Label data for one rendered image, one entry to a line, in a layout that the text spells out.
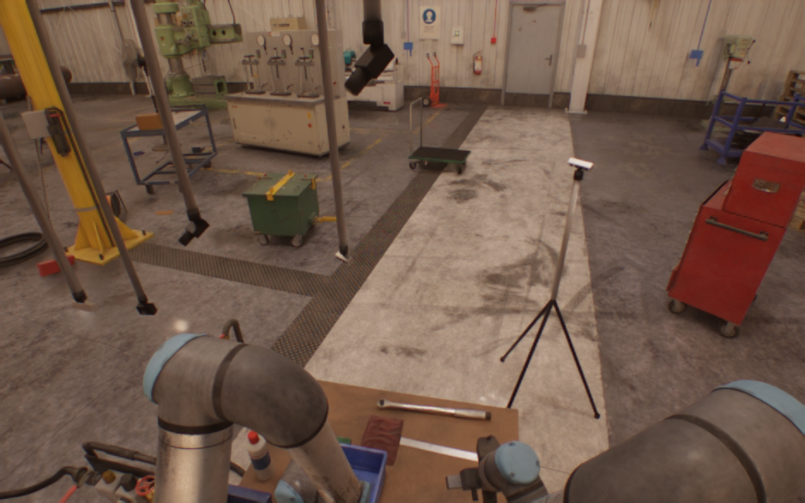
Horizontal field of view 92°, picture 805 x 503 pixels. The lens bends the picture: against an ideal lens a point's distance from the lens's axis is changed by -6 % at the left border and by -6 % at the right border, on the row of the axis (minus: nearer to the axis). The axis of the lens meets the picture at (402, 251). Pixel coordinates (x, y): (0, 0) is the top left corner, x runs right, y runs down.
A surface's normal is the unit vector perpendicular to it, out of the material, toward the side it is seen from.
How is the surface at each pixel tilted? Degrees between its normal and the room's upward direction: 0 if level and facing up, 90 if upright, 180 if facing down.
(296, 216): 90
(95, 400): 0
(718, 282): 90
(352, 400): 0
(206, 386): 53
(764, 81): 90
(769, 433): 18
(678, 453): 28
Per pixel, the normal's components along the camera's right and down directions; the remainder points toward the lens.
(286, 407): 0.53, -0.07
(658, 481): -0.58, -0.54
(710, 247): -0.74, 0.35
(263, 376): 0.41, -0.51
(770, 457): 0.22, -0.44
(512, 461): 0.11, -0.66
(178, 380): -0.20, -0.14
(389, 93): -0.31, 0.48
